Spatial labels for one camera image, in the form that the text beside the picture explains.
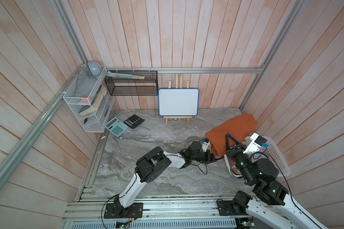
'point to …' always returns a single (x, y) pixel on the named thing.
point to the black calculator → (133, 121)
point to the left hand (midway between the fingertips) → (220, 161)
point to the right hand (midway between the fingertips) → (225, 134)
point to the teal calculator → (116, 126)
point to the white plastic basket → (272, 152)
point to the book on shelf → (86, 109)
